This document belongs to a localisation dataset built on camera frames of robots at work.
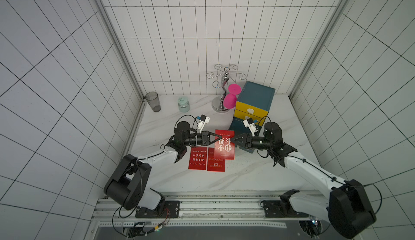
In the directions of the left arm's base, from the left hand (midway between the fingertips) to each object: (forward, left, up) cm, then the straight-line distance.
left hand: (219, 140), depth 76 cm
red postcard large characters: (-4, -3, -1) cm, 5 cm away
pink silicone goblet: (+28, -8, -1) cm, 29 cm away
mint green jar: (+35, +23, -14) cm, 44 cm away
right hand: (+1, -7, 0) cm, 7 cm away
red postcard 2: (-1, +11, -19) cm, 22 cm away
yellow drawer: (+20, -16, -6) cm, 27 cm away
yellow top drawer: (+19, -18, +1) cm, 26 cm away
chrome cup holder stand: (+41, -1, -20) cm, 45 cm away
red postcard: (-5, +2, -19) cm, 20 cm away
